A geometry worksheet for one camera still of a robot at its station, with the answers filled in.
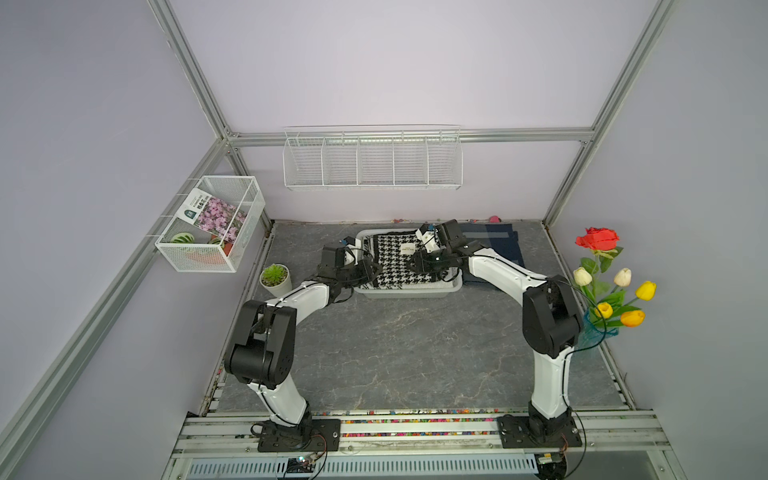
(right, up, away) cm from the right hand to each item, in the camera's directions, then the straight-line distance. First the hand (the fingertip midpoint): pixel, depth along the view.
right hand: (412, 262), depth 94 cm
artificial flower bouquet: (+40, -8, -31) cm, 51 cm away
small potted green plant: (-43, -6, 0) cm, 43 cm away
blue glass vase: (+44, -18, -20) cm, 51 cm away
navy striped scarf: (+36, +9, +24) cm, 44 cm away
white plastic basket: (-2, -9, -3) cm, 10 cm away
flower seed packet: (-51, +12, -18) cm, 56 cm away
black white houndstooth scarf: (-6, +3, +1) cm, 7 cm away
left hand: (-10, -2, -2) cm, 10 cm away
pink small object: (+36, +17, +30) cm, 50 cm away
